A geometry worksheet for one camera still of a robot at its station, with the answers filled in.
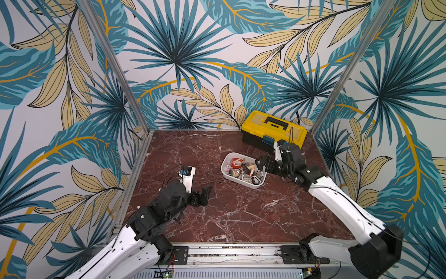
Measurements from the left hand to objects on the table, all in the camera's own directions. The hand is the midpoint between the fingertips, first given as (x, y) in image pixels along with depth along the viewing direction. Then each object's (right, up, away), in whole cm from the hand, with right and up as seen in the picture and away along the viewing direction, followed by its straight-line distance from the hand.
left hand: (201, 187), depth 70 cm
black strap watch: (+27, -1, +23) cm, 35 cm away
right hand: (+27, +9, +9) cm, 30 cm away
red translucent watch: (+16, +7, +28) cm, 34 cm away
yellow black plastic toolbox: (+31, +26, +29) cm, 50 cm away
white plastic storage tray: (+20, +4, +28) cm, 34 cm away
